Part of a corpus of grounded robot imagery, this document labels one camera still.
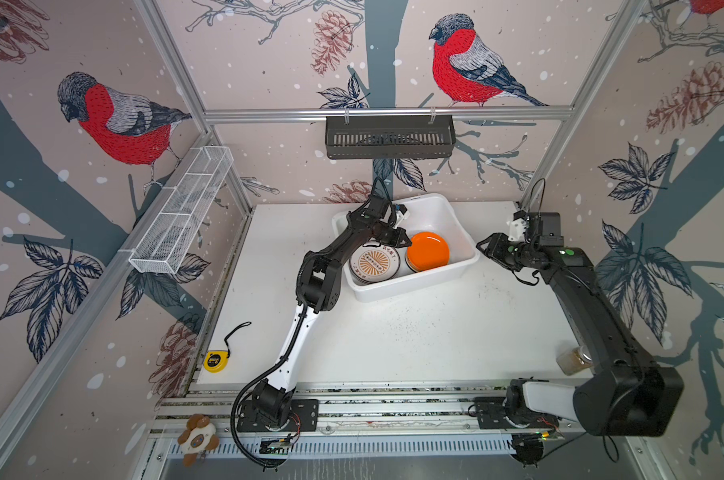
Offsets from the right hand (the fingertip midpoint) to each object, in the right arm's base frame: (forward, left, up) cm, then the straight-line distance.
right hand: (480, 248), depth 80 cm
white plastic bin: (+25, +12, -11) cm, 30 cm away
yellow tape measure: (-27, +73, -19) cm, 80 cm away
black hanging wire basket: (+43, +26, +7) cm, 51 cm away
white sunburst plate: (+7, +30, -19) cm, 36 cm away
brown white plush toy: (-44, +69, -17) cm, 84 cm away
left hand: (+13, +18, -14) cm, 26 cm away
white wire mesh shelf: (-7, +80, +11) cm, 82 cm away
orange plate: (+12, +12, -16) cm, 23 cm away
